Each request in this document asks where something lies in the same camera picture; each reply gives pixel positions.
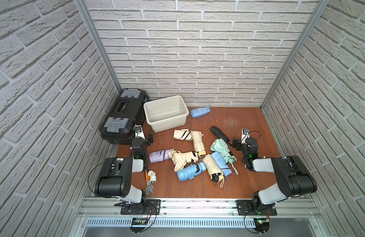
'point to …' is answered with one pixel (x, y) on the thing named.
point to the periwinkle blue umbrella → (222, 163)
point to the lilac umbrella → (160, 155)
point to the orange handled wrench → (149, 186)
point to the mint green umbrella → (220, 145)
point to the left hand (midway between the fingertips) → (141, 129)
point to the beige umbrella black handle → (215, 172)
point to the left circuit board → (139, 222)
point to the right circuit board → (261, 225)
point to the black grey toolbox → (128, 110)
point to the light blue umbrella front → (188, 173)
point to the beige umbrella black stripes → (185, 134)
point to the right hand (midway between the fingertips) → (244, 137)
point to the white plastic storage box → (166, 113)
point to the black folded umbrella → (219, 134)
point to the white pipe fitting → (153, 176)
